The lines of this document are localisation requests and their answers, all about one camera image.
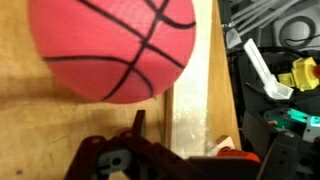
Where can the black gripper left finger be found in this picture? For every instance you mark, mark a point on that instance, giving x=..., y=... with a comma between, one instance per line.
x=110, y=156

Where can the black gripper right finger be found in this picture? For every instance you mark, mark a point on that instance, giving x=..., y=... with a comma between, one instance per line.
x=283, y=153

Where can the pink mini basketball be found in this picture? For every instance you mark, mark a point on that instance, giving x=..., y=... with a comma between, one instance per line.
x=113, y=50

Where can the red cylinder stacking block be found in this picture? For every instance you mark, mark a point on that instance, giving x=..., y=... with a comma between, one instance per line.
x=238, y=155

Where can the yellow plastic connector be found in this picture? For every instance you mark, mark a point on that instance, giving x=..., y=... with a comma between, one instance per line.
x=301, y=73

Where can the long white foam tray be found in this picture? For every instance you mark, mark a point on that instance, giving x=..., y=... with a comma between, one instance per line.
x=191, y=100

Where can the white plastic bracket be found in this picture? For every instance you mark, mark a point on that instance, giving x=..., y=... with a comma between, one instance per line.
x=266, y=73

